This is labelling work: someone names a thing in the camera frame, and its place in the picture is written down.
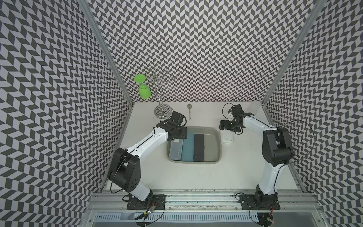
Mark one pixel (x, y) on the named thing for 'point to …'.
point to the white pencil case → (227, 136)
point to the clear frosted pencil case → (176, 149)
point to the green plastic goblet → (144, 91)
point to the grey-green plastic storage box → (212, 145)
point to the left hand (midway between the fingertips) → (182, 134)
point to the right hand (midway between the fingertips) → (225, 129)
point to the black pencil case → (199, 147)
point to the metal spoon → (189, 106)
